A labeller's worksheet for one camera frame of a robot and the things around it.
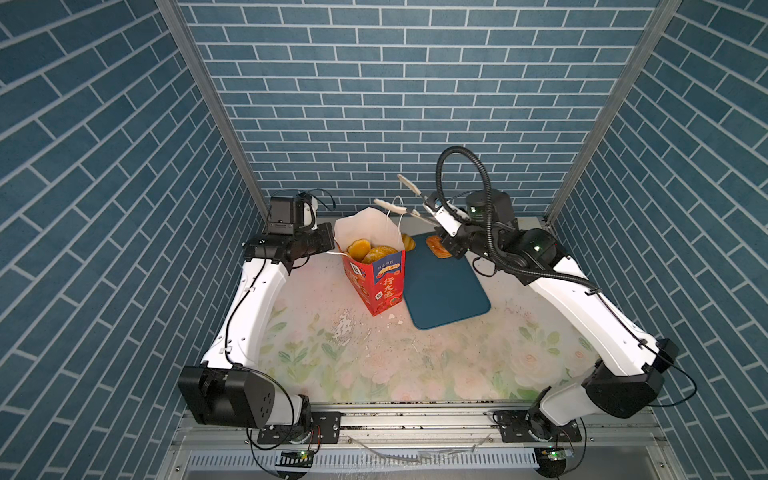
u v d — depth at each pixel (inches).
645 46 29.8
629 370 15.7
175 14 27.6
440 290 39.0
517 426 28.8
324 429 29.0
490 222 18.2
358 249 36.9
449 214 21.7
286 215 22.3
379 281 32.2
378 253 33.8
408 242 42.6
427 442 29.0
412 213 26.8
